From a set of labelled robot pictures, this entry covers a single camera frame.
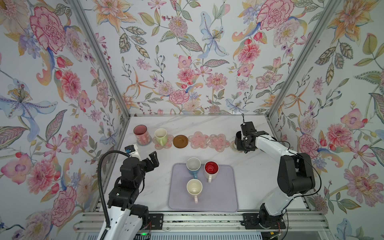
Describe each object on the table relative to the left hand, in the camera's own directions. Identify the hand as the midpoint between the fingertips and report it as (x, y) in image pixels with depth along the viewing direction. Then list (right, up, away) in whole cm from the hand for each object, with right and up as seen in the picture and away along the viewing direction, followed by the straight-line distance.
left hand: (151, 155), depth 74 cm
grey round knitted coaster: (-11, +3, +28) cm, 31 cm away
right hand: (+51, +2, +21) cm, 55 cm away
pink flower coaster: (+5, +6, +32) cm, 33 cm away
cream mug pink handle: (+21, -20, +10) cm, 31 cm away
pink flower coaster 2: (+25, +5, +33) cm, 41 cm away
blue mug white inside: (+21, -8, +14) cm, 26 cm away
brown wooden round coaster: (+12, +4, +31) cm, 34 cm away
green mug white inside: (0, +9, +23) cm, 25 cm away
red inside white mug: (+32, -12, +16) cm, 37 cm away
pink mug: (-12, +10, +21) cm, 26 cm away
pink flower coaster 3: (+39, +4, +32) cm, 51 cm away
